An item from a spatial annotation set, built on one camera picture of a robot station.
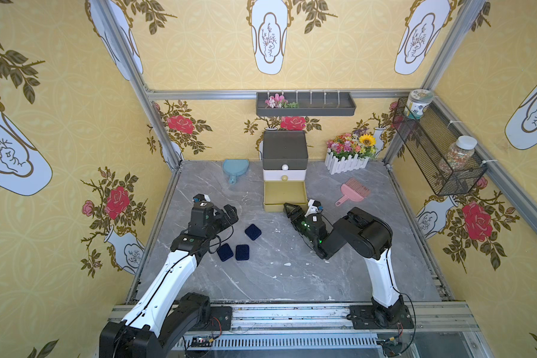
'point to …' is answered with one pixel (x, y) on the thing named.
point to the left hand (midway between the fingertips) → (218, 213)
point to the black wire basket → (427, 137)
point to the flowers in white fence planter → (347, 151)
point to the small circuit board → (201, 341)
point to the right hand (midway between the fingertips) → (291, 203)
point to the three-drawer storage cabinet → (285, 168)
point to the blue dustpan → (234, 167)
